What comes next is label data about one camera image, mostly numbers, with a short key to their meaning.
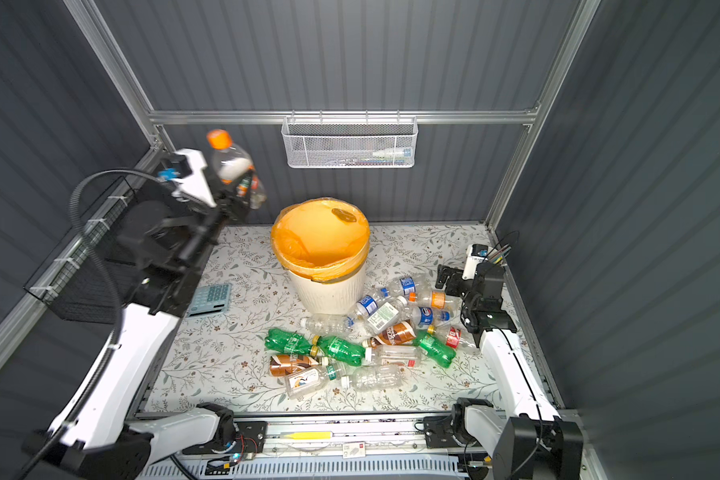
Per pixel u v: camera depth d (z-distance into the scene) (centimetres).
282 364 80
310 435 74
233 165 55
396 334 83
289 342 86
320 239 92
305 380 77
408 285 96
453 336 85
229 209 50
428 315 89
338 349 83
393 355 87
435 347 84
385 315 91
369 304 92
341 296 85
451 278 73
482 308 62
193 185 46
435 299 94
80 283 66
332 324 93
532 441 39
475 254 70
